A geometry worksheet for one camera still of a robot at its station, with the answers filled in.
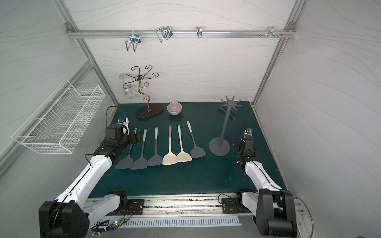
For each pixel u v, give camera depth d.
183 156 0.91
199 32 0.78
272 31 0.77
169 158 0.89
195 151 0.93
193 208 0.74
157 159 0.89
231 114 0.71
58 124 0.68
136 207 0.73
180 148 0.95
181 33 0.79
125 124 0.73
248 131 0.76
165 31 0.74
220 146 0.95
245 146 0.66
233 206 0.73
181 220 0.70
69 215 0.38
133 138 0.74
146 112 1.14
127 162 0.86
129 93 0.99
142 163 0.86
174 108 1.13
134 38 0.78
